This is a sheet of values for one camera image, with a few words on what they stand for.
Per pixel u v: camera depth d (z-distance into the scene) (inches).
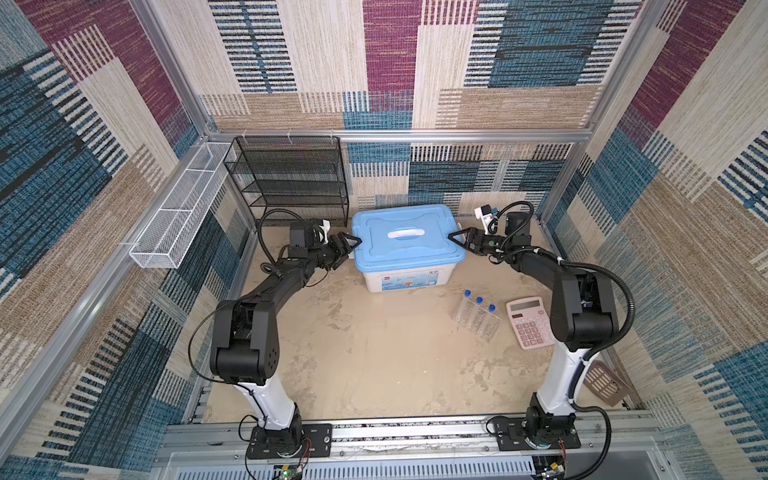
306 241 28.8
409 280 37.3
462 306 34.2
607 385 32.1
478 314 32.8
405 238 36.3
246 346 18.8
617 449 28.8
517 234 30.7
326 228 34.3
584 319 20.9
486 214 34.7
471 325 35.7
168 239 36.1
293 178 42.6
